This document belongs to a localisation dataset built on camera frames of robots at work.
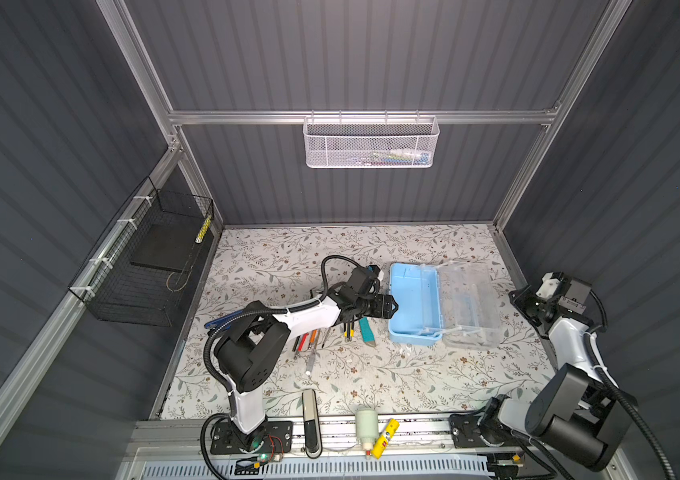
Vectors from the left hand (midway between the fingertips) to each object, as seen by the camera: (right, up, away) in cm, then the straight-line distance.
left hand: (391, 306), depth 89 cm
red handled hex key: (-27, -11, +1) cm, 29 cm away
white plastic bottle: (-9, -25, -20) cm, 33 cm away
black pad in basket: (-58, +18, -14) cm, 63 cm away
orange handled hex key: (-24, -10, +3) cm, 26 cm away
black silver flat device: (-22, -27, -19) cm, 39 cm away
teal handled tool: (-7, -9, +5) cm, 12 cm away
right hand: (+36, +3, -4) cm, 37 cm away
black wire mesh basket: (-64, +11, -17) cm, 67 cm away
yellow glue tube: (-4, -29, -17) cm, 34 cm away
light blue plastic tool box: (+23, 0, +10) cm, 25 cm away
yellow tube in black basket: (-53, +22, -7) cm, 58 cm away
